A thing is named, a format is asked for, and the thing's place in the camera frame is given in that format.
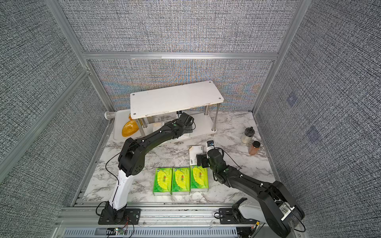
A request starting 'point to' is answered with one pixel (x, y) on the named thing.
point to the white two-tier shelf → (200, 101)
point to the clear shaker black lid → (247, 138)
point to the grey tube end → (109, 115)
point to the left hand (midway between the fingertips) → (187, 125)
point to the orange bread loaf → (130, 127)
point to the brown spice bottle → (254, 148)
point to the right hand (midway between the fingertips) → (203, 150)
